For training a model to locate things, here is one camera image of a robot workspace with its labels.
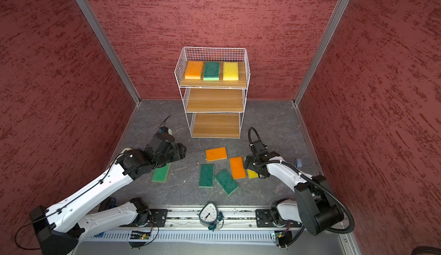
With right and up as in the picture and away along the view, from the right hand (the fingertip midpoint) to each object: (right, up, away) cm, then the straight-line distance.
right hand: (252, 170), depth 88 cm
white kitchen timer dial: (-21, -14, -17) cm, 30 cm away
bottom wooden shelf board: (-20, +23, +19) cm, 36 cm away
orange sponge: (-20, +7, +6) cm, 22 cm away
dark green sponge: (-13, -4, -5) cm, 15 cm away
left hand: (-35, +12, -13) cm, 39 cm away
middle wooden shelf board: (-20, +38, +1) cm, 42 cm away
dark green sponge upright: (-24, -2, -3) cm, 24 cm away
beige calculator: (-70, +10, +6) cm, 71 cm away
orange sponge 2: (-8, +2, +1) cm, 8 cm away
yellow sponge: (-1, -1, -4) cm, 4 cm away
